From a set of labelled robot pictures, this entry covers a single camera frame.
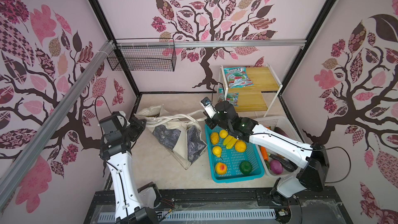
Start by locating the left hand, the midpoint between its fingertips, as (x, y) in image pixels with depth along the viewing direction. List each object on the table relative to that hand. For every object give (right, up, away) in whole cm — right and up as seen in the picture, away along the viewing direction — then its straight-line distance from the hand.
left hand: (146, 122), depth 72 cm
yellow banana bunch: (+43, -13, +17) cm, 48 cm away
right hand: (+30, +7, +3) cm, 31 cm away
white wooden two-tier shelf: (+57, +13, +22) cm, 63 cm away
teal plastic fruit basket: (+44, -23, +15) cm, 52 cm away
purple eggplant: (+75, -8, +22) cm, 79 cm away
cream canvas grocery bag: (+14, -6, +6) cm, 16 cm away
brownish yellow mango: (+34, -11, +17) cm, 40 cm away
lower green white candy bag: (+45, +13, +20) cm, 51 cm away
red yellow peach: (+37, -25, +6) cm, 45 cm away
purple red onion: (+66, -24, +6) cm, 70 cm away
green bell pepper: (+50, -25, +6) cm, 56 cm away
